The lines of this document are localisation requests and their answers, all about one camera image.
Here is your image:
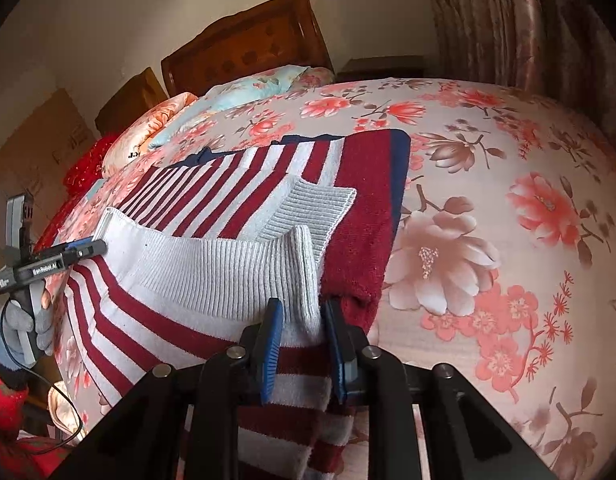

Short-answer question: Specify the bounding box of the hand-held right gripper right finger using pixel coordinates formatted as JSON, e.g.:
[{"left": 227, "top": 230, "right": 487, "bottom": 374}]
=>
[{"left": 322, "top": 299, "right": 559, "bottom": 480}]

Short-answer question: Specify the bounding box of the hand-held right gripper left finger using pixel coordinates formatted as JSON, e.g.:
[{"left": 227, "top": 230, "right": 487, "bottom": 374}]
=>
[{"left": 53, "top": 297, "right": 285, "bottom": 480}]

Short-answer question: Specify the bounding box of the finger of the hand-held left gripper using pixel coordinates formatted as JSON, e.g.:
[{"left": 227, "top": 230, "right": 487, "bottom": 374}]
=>
[{"left": 63, "top": 239, "right": 109, "bottom": 261}]

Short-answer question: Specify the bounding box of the red white striped sweater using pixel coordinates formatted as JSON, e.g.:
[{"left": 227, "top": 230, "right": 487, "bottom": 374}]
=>
[{"left": 63, "top": 129, "right": 411, "bottom": 480}]

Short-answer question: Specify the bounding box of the person's left forearm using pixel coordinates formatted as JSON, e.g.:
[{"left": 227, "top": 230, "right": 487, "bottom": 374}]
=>
[{"left": 0, "top": 350, "right": 71, "bottom": 480}]

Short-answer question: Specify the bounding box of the person's left hand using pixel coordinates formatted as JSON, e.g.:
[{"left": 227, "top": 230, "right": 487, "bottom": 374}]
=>
[{"left": 0, "top": 285, "right": 56, "bottom": 361}]

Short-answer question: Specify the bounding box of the red blanket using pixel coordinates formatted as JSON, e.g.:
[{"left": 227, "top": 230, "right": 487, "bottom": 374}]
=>
[{"left": 33, "top": 132, "right": 114, "bottom": 256}]

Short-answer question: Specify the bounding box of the cardboard box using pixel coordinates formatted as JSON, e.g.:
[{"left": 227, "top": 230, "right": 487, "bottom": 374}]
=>
[{"left": 0, "top": 87, "right": 96, "bottom": 221}]

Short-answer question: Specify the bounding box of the pink floral pillow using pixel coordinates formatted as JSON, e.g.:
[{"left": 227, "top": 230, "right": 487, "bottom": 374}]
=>
[
  {"left": 283, "top": 66, "right": 336, "bottom": 93},
  {"left": 100, "top": 92, "right": 199, "bottom": 179}
]

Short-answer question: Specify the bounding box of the small wooden headboard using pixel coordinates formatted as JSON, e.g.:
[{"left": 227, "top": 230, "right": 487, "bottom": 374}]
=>
[{"left": 94, "top": 67, "right": 169, "bottom": 136}]

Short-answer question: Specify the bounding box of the pink floral bed sheet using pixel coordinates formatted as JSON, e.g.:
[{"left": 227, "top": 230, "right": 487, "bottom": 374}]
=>
[{"left": 53, "top": 77, "right": 616, "bottom": 480}]

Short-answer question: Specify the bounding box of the light blue floral pillow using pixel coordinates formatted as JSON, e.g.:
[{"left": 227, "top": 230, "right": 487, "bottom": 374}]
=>
[{"left": 153, "top": 65, "right": 309, "bottom": 148}]

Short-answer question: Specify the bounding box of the large wooden headboard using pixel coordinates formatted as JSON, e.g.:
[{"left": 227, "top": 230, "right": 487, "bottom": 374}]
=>
[{"left": 160, "top": 0, "right": 335, "bottom": 97}]

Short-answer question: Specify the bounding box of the dark wooden nightstand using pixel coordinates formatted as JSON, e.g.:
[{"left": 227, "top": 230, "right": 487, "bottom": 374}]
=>
[{"left": 335, "top": 55, "right": 425, "bottom": 81}]

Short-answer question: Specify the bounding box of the floral curtain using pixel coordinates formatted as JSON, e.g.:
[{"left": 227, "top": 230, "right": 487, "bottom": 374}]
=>
[{"left": 420, "top": 0, "right": 616, "bottom": 126}]

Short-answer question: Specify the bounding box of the black cable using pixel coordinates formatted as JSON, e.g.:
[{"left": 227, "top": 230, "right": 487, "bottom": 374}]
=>
[{"left": 0, "top": 300, "right": 85, "bottom": 453}]

